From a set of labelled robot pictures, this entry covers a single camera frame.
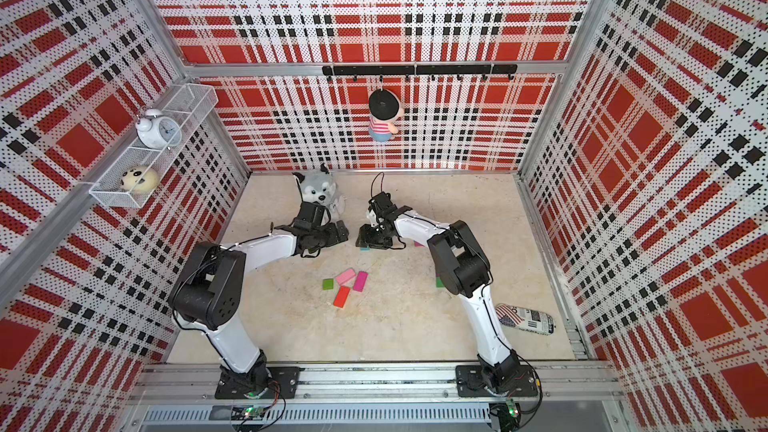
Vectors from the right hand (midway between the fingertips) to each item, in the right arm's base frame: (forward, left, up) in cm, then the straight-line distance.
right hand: (366, 243), depth 97 cm
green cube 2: (-13, -23, -3) cm, 27 cm away
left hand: (+3, +8, +1) cm, 9 cm away
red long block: (-17, +7, -2) cm, 18 cm away
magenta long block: (-13, +1, -2) cm, 13 cm away
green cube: (-13, +11, -2) cm, 17 cm away
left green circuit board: (-46, +24, 0) cm, 52 cm away
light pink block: (-11, +6, -3) cm, 13 cm away
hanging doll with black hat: (+30, -7, +30) cm, 43 cm away
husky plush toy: (+11, +14, +15) cm, 24 cm away
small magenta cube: (-15, -16, +25) cm, 33 cm away
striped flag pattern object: (-25, -46, +1) cm, 52 cm away
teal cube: (-1, 0, -1) cm, 2 cm away
